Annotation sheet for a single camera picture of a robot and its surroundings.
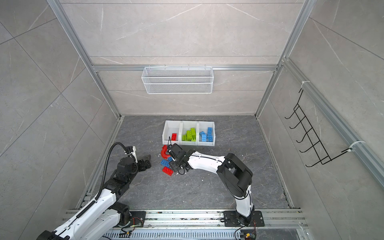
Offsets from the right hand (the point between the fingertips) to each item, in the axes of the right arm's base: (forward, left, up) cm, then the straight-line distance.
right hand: (176, 162), depth 90 cm
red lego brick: (+20, +3, -1) cm, 20 cm away
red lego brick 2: (-5, +5, -2) cm, 7 cm away
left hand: (+1, +18, +9) cm, 21 cm away
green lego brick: (+20, -8, 0) cm, 21 cm away
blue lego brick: (+1, +7, -3) cm, 8 cm away
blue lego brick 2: (+3, +4, -1) cm, 5 cm away
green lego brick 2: (+19, -4, -1) cm, 20 cm away
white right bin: (+29, -18, -1) cm, 34 cm away
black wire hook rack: (-9, -65, +27) cm, 71 cm away
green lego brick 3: (+21, -11, -1) cm, 24 cm away
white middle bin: (+29, -6, +1) cm, 30 cm away
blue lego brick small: (+18, -23, -2) cm, 29 cm away
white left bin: (+28, +4, -3) cm, 29 cm away
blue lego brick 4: (+24, -23, -1) cm, 33 cm away
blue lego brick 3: (+18, -18, +1) cm, 26 cm away
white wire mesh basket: (+48, -1, +26) cm, 55 cm away
